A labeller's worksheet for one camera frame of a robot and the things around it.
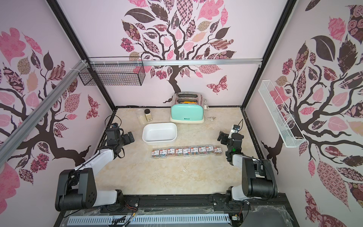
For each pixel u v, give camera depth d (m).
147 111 1.05
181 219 0.70
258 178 0.44
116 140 0.70
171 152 0.92
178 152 0.92
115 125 0.79
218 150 0.92
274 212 0.72
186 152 0.92
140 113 1.06
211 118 1.10
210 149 0.93
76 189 0.42
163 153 0.92
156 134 1.04
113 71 1.37
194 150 0.92
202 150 0.92
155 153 0.91
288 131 0.73
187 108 0.97
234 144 0.70
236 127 0.79
